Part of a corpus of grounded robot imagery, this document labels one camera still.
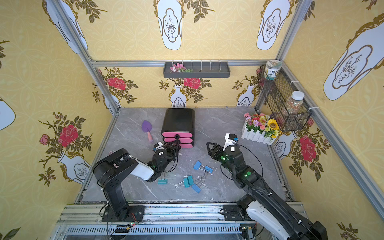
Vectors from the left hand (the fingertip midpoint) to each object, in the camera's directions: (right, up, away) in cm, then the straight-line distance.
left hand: (176, 140), depth 91 cm
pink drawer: (+4, +4, -5) cm, 7 cm away
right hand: (+20, 0, -14) cm, 24 cm away
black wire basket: (+64, +31, +5) cm, 71 cm away
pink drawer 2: (+5, -4, +6) cm, 9 cm away
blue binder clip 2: (+19, -17, -3) cm, 25 cm away
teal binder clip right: (+9, -21, -7) cm, 24 cm away
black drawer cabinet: (+2, +11, +3) cm, 11 cm away
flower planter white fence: (+50, +8, -3) cm, 51 cm away
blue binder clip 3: (+12, -25, -9) cm, 29 cm away
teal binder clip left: (-7, -23, -5) cm, 25 cm away
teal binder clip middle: (+6, -23, -8) cm, 25 cm away
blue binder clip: (+13, -15, -1) cm, 19 cm away
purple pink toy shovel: (-24, +8, +19) cm, 31 cm away
